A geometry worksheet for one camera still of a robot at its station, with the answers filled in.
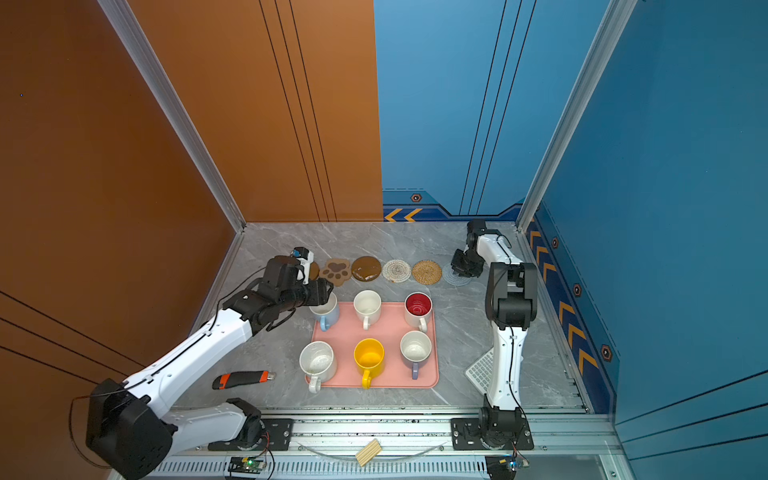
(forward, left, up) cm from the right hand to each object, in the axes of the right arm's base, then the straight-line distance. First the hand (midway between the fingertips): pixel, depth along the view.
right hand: (455, 270), depth 105 cm
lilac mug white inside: (-28, +15, +1) cm, 32 cm away
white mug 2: (-33, +43, +2) cm, 54 cm away
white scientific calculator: (-35, -3, -1) cm, 35 cm away
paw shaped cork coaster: (0, +42, +1) cm, 42 cm away
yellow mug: (-31, +28, 0) cm, 42 cm away
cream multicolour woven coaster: (0, +21, 0) cm, 21 cm away
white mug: (-16, +30, +4) cm, 34 cm away
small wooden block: (-54, +27, 0) cm, 60 cm away
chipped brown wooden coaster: (+1, +32, 0) cm, 32 cm away
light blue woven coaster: (-3, +1, 0) cm, 3 cm away
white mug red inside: (-15, +14, +2) cm, 21 cm away
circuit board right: (-56, -5, -3) cm, 57 cm away
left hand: (-17, +40, +17) cm, 47 cm away
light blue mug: (-22, +40, +10) cm, 47 cm away
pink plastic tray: (-29, +22, -4) cm, 37 cm away
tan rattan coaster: (0, +10, 0) cm, 10 cm away
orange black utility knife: (-37, +65, +2) cm, 75 cm away
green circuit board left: (-56, +57, -2) cm, 80 cm away
